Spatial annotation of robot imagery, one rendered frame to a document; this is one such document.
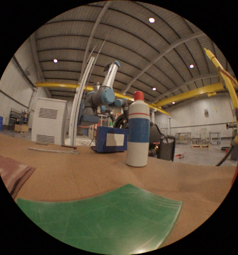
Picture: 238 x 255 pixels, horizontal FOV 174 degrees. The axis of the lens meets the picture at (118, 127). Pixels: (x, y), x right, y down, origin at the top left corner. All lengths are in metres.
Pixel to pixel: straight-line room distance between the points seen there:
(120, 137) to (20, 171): 0.37
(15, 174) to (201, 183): 0.31
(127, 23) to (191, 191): 8.08
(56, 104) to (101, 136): 0.62
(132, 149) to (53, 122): 0.72
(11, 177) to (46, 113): 0.74
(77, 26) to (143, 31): 5.20
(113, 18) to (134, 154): 7.98
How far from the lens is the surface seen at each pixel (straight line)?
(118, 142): 0.37
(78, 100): 0.96
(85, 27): 8.34
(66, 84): 9.96
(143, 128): 0.21
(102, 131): 0.33
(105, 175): 0.17
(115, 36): 8.10
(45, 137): 0.82
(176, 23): 8.78
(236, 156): 2.59
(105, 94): 0.68
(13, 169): 0.18
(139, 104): 0.22
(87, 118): 0.74
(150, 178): 0.18
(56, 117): 0.80
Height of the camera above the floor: 0.56
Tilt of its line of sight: 6 degrees up
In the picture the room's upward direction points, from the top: 3 degrees clockwise
